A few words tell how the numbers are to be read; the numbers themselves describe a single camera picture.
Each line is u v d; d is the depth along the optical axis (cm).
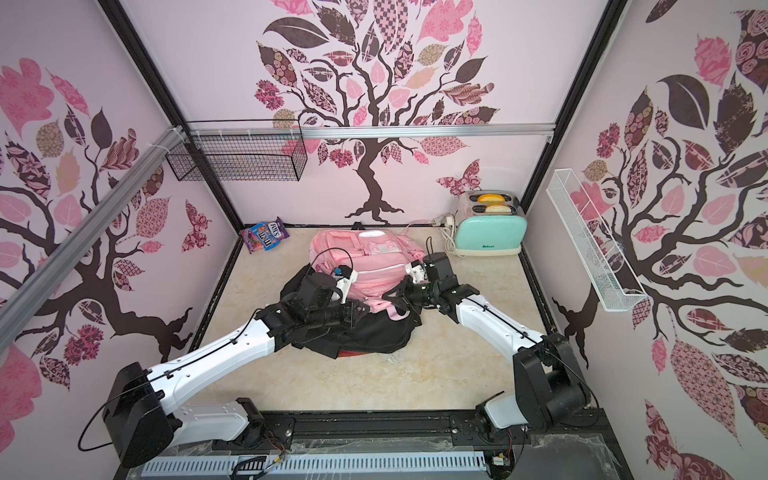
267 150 95
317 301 59
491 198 102
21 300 50
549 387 42
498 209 101
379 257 95
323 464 70
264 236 114
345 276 69
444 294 64
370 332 88
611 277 66
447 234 107
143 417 38
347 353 85
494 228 103
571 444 73
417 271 79
